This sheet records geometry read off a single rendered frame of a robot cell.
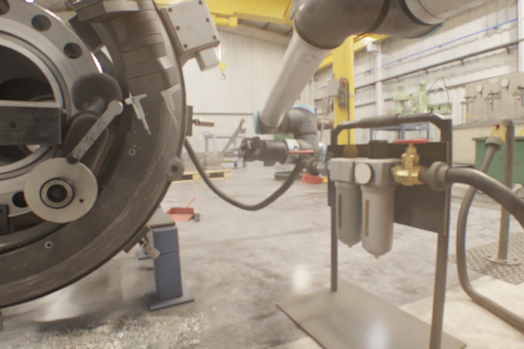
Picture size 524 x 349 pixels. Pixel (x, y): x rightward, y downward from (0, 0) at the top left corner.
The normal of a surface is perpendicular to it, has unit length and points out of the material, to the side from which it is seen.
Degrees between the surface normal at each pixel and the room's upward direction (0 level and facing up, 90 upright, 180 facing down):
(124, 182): 90
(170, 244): 90
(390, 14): 140
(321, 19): 120
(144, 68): 110
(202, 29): 90
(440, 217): 90
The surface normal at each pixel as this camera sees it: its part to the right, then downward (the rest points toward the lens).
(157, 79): -0.11, 0.48
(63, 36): 0.46, 0.07
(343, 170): -0.89, 0.07
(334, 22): -0.25, 0.77
